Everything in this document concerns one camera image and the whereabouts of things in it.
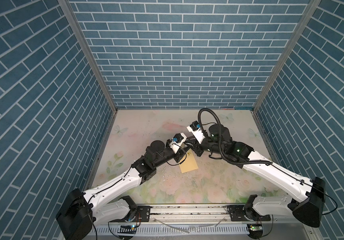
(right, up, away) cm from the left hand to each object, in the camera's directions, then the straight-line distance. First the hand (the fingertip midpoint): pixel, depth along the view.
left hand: (188, 143), depth 72 cm
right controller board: (+34, -43, +2) cm, 55 cm away
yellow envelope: (+2, -15, +19) cm, 25 cm away
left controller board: (-30, -42, 0) cm, 52 cm away
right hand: (-2, +3, -2) cm, 4 cm away
